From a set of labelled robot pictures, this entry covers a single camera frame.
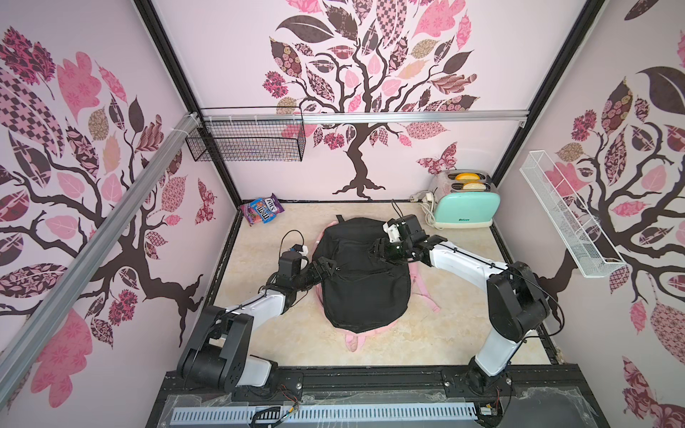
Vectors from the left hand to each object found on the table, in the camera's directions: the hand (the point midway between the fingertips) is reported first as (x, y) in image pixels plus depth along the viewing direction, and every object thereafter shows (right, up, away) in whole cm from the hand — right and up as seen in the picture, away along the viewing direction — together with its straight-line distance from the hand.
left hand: (329, 272), depth 89 cm
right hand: (+15, +5, -1) cm, 16 cm away
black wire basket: (-39, +56, +33) cm, 76 cm away
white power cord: (+40, +20, +17) cm, 48 cm away
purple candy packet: (-28, +26, +28) cm, 47 cm away
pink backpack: (+9, -20, -8) cm, 23 cm away
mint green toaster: (+53, +27, +11) cm, 60 cm away
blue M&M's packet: (-31, +23, +24) cm, 46 cm away
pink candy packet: (-37, +21, +24) cm, 49 cm away
